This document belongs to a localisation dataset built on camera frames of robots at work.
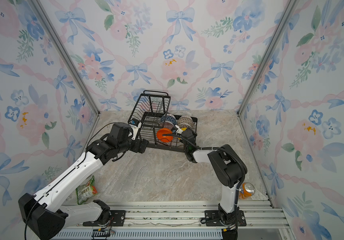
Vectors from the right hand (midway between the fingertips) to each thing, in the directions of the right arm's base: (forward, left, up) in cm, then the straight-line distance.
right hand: (190, 126), depth 96 cm
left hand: (-18, +27, +12) cm, 34 cm away
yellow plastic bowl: (-3, +4, +1) cm, 5 cm away
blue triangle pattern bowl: (+14, +15, -6) cm, 21 cm away
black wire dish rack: (+11, +27, -4) cm, 29 cm away
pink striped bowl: (+7, +16, -6) cm, 19 cm away
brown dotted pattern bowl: (+12, +2, -8) cm, 15 cm away
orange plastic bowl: (-4, +17, -9) cm, 19 cm away
